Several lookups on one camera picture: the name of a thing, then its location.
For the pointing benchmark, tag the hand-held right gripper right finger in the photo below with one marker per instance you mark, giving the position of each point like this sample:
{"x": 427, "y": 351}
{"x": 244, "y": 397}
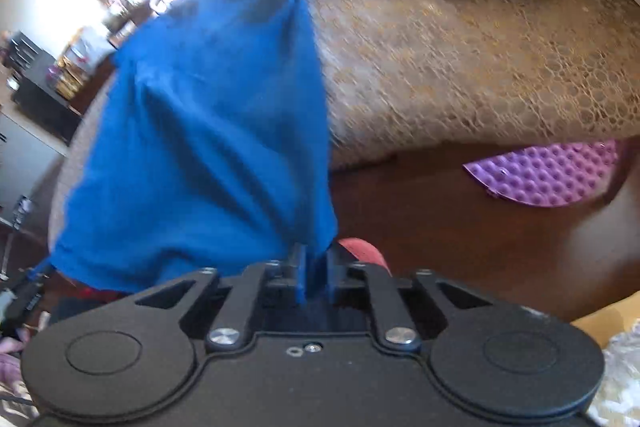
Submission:
{"x": 334, "y": 277}

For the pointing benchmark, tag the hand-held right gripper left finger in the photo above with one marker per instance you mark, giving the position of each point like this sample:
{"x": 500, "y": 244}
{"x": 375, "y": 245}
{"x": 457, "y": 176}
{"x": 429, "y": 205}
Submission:
{"x": 300, "y": 282}

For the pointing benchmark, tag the blue long-sleeve shirt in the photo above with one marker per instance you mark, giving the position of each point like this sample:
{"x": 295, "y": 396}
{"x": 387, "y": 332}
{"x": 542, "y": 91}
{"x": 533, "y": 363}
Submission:
{"x": 200, "y": 132}

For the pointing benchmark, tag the gold lace tablecloth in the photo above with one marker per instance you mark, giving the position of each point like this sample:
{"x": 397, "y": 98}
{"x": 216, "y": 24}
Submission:
{"x": 475, "y": 67}

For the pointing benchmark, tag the white sideboard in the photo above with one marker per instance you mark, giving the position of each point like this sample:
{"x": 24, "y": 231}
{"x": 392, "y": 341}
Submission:
{"x": 25, "y": 157}

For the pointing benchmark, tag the yellow chair with lace cover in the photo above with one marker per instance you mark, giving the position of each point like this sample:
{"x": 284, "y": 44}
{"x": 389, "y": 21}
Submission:
{"x": 615, "y": 357}

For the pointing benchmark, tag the red slipper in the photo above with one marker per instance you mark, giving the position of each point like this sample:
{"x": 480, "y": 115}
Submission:
{"x": 362, "y": 252}

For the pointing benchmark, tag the purple bumpy mat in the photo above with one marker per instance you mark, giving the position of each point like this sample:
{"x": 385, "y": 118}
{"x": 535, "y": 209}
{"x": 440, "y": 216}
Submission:
{"x": 540, "y": 177}

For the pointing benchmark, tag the black cabinet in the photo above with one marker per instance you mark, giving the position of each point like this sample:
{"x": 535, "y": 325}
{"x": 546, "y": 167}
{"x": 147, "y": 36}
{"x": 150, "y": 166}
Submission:
{"x": 40, "y": 97}

